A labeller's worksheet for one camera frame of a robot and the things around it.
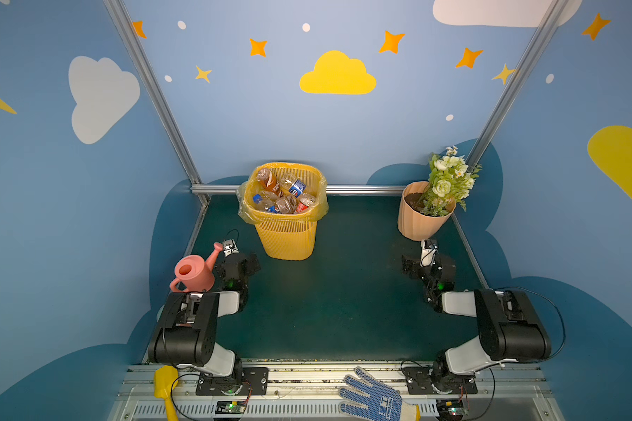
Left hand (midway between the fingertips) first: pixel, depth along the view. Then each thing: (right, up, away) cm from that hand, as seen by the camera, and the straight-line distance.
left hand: (242, 255), depth 94 cm
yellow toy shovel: (-16, -33, -21) cm, 42 cm away
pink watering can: (-12, -5, -10) cm, 16 cm away
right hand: (+65, +1, +1) cm, 65 cm away
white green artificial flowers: (+74, +26, -5) cm, 78 cm away
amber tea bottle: (+11, +26, -5) cm, 29 cm away
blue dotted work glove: (+46, -38, -23) cm, 63 cm away
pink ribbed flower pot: (+64, +12, +4) cm, 65 cm away
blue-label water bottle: (+10, +18, -4) cm, 21 cm away
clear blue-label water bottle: (+19, +26, -1) cm, 32 cm away
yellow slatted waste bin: (+16, +6, +2) cm, 17 cm away
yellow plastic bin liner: (+23, +30, -1) cm, 38 cm away
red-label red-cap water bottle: (+24, +18, -10) cm, 32 cm away
